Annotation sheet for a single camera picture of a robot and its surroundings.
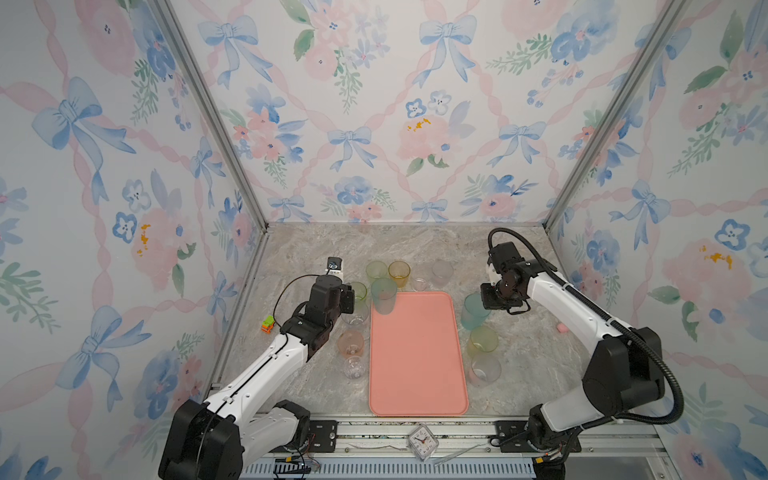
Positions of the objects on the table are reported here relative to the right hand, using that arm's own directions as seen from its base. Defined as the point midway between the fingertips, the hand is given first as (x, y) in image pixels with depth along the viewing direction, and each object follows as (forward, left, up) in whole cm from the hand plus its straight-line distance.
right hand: (489, 300), depth 87 cm
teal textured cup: (+6, +31, -5) cm, 32 cm away
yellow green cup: (-11, +4, -2) cm, 12 cm away
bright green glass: (+5, +39, -3) cm, 39 cm away
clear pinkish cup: (-17, +2, -9) cm, 20 cm away
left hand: (+1, +42, +8) cm, 42 cm away
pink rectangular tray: (-16, +21, -8) cm, 28 cm away
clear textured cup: (+18, +11, -11) cm, 24 cm away
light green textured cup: (+18, +34, -9) cm, 40 cm away
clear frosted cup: (+13, +19, -9) cm, 25 cm away
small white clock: (-35, +21, -8) cm, 41 cm away
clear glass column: (-1, +38, -7) cm, 39 cm away
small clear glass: (-17, +39, -10) cm, 43 cm away
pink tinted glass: (-10, +41, -8) cm, 43 cm away
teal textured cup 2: (-3, +5, -1) cm, 6 cm away
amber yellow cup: (+16, +26, -7) cm, 31 cm away
